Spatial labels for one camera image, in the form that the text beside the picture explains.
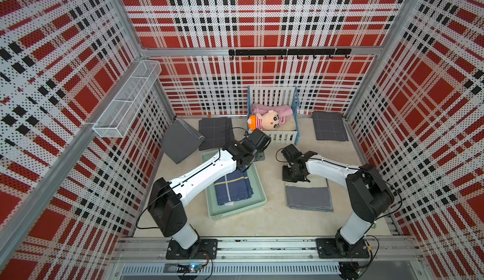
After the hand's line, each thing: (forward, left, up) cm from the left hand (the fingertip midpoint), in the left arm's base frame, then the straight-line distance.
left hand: (258, 151), depth 81 cm
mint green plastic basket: (-18, +6, -17) cm, 25 cm away
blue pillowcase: (-8, +12, -19) cm, 24 cm away
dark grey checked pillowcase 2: (+31, -46, -19) cm, 59 cm away
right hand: (-4, -16, -16) cm, 23 cm away
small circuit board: (-40, +24, -17) cm, 50 cm away
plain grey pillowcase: (+22, +46, -21) cm, 55 cm away
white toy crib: (+20, -17, -11) cm, 28 cm away
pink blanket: (+33, -15, -7) cm, 37 cm away
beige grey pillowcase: (-13, -26, -18) cm, 34 cm away
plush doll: (+22, -4, -4) cm, 23 cm away
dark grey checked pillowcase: (+26, +24, -17) cm, 39 cm away
